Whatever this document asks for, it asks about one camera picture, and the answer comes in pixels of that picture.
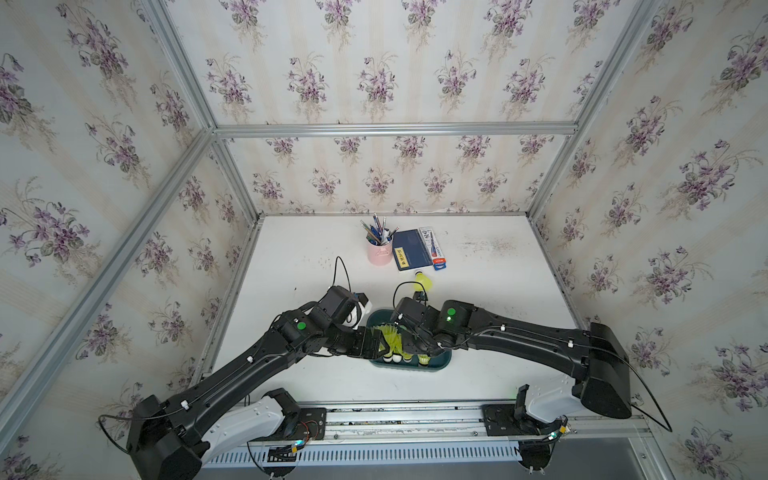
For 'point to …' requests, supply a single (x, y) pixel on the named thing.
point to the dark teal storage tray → (439, 361)
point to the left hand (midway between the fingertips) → (382, 352)
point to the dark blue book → (410, 252)
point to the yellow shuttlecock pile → (421, 279)
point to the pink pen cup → (379, 255)
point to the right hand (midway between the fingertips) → (410, 347)
